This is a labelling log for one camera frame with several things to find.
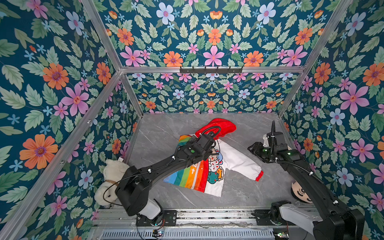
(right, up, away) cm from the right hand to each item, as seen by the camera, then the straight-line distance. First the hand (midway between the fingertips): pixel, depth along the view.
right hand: (253, 147), depth 80 cm
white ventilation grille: (-19, -40, -10) cm, 46 cm away
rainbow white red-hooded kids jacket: (-25, -18, +6) cm, 31 cm away
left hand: (-28, +1, +5) cm, 28 cm away
